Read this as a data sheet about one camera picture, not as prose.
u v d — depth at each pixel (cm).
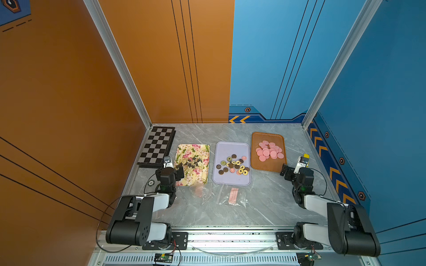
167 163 77
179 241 74
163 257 72
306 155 103
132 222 44
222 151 106
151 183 92
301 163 78
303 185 69
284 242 72
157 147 105
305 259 71
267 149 103
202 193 83
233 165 96
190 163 98
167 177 69
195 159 100
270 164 99
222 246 73
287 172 82
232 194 83
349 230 42
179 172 87
